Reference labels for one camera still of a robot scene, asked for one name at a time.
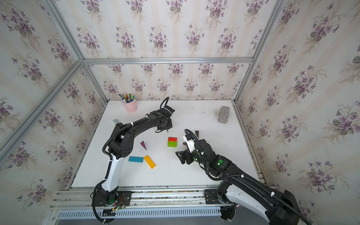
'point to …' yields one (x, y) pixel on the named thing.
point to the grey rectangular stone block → (223, 114)
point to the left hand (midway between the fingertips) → (168, 126)
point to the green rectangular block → (172, 144)
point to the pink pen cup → (131, 107)
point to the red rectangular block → (172, 139)
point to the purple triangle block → (143, 144)
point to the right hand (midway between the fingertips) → (184, 150)
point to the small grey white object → (115, 122)
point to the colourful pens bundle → (127, 98)
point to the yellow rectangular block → (149, 161)
